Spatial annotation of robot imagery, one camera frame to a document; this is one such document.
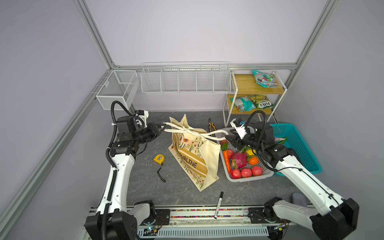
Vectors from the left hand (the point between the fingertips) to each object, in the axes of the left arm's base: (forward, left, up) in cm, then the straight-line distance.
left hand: (166, 128), depth 71 cm
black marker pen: (-25, -26, -31) cm, 47 cm away
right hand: (-2, -31, -5) cm, 32 cm away
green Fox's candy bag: (+28, -61, -13) cm, 68 cm away
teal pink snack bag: (+28, -57, +5) cm, 64 cm away
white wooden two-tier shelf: (+37, -59, -13) cm, 71 cm away
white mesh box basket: (+44, +35, -6) cm, 56 cm away
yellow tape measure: (-2, +9, -29) cm, 31 cm away
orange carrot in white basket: (-4, -31, -24) cm, 40 cm away
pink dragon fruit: (-9, -38, -22) cm, 45 cm away
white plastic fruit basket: (-3, -27, -5) cm, 28 cm away
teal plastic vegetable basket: (+4, -79, -25) cm, 83 cm away
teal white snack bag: (+27, -48, -12) cm, 56 cm away
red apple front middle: (-15, -41, -25) cm, 50 cm away
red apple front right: (-15, -47, -25) cm, 55 cm away
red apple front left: (-16, -35, -25) cm, 46 cm away
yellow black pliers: (+22, -27, -30) cm, 46 cm away
